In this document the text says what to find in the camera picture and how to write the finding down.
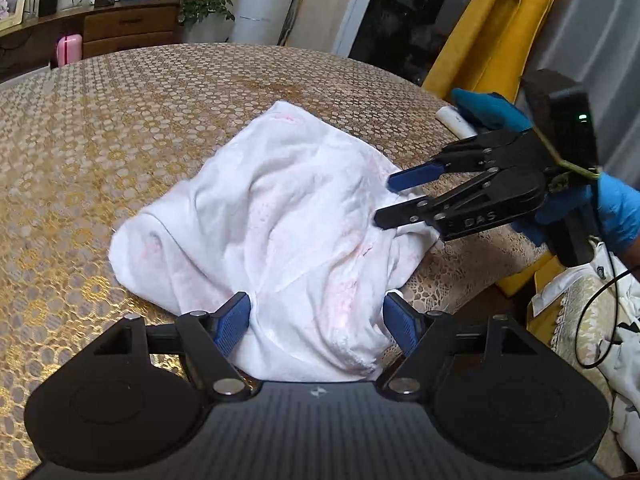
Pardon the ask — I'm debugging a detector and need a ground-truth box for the white pink printed garment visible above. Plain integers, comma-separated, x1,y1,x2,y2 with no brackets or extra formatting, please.
108,101,438,382

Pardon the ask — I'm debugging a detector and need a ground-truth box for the folded white clothes stack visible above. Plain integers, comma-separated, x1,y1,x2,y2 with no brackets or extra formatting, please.
435,106,477,140

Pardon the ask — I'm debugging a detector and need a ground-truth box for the blue gloved right hand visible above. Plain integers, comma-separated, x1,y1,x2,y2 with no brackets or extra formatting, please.
449,86,640,256

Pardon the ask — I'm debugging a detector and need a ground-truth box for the yellow curtain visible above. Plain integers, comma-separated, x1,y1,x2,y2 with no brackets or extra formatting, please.
422,0,554,103

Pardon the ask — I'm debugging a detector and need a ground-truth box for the cream patterned sofa cover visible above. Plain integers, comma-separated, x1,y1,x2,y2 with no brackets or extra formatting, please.
533,243,639,477

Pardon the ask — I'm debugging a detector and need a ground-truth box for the gold lace tablecloth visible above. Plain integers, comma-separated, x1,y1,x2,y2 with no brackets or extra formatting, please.
1,44,539,479

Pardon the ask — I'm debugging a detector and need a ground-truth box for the pink lunch box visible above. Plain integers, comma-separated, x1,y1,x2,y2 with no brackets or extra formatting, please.
55,34,84,67

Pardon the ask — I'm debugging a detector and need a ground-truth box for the wooden TV cabinet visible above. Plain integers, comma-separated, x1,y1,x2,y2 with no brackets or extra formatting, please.
1,0,181,81

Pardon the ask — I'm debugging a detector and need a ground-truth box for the framed photo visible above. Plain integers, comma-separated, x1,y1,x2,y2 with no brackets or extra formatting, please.
0,0,26,30

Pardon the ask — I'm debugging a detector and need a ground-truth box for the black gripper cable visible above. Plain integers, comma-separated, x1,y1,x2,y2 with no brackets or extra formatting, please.
572,194,640,371

